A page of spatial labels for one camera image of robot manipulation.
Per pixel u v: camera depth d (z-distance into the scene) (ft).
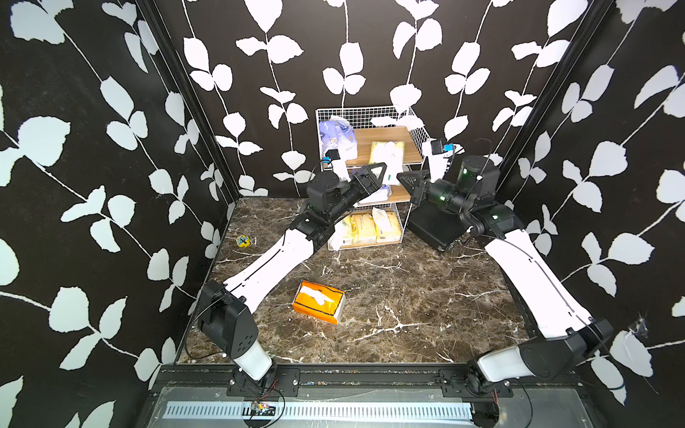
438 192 1.88
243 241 3.42
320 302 2.68
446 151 1.80
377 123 3.13
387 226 3.40
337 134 2.36
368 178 2.01
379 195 2.72
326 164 2.13
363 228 3.33
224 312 1.37
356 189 2.05
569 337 1.28
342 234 3.25
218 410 2.30
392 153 2.22
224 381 2.46
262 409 2.32
